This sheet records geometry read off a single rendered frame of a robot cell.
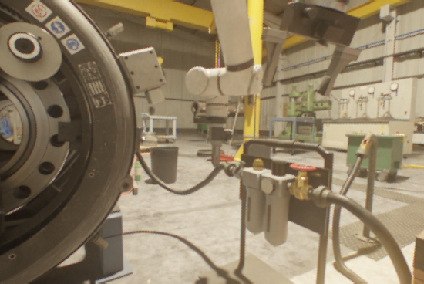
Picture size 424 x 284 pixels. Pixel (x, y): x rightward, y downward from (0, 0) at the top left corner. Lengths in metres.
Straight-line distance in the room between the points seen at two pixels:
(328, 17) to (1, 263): 0.79
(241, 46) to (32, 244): 0.67
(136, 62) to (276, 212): 0.61
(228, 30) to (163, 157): 1.82
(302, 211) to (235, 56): 0.52
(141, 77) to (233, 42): 0.26
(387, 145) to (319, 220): 2.52
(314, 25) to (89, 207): 0.61
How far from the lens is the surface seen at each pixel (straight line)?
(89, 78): 0.59
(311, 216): 0.78
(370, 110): 6.91
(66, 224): 0.62
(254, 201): 0.82
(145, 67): 0.65
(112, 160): 0.59
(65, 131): 0.70
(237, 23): 0.62
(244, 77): 0.67
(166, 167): 2.32
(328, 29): 0.45
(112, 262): 1.08
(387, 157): 3.23
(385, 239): 0.67
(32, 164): 0.71
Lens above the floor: 0.62
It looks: 4 degrees down
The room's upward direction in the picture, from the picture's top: 1 degrees clockwise
